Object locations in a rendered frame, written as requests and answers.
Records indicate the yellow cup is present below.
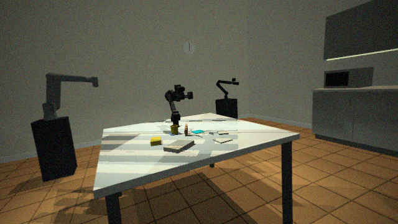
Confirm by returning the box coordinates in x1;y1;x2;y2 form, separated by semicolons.
170;124;178;134

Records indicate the yellow rectangular block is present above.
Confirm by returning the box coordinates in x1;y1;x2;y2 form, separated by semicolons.
150;136;161;146

